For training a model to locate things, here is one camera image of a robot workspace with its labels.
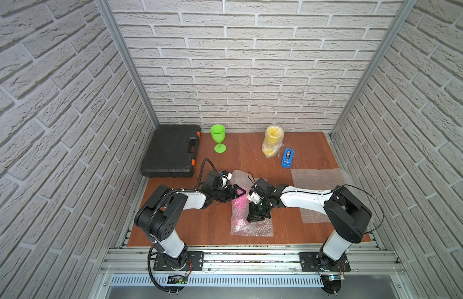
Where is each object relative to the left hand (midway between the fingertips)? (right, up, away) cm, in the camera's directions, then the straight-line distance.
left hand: (243, 192), depth 88 cm
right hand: (+2, -12, -6) cm, 13 cm away
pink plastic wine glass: (-2, -5, -7) cm, 9 cm away
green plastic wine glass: (-14, +31, +13) cm, 36 cm away
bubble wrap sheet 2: (+8, -16, -5) cm, 18 cm away
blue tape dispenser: (+26, +16, +15) cm, 34 cm away
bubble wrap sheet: (+12, +24, +19) cm, 33 cm away
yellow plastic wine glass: (+16, +26, +9) cm, 32 cm away
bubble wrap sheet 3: (+41, +5, +9) cm, 43 cm away
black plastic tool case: (-40, +20, +13) cm, 46 cm away
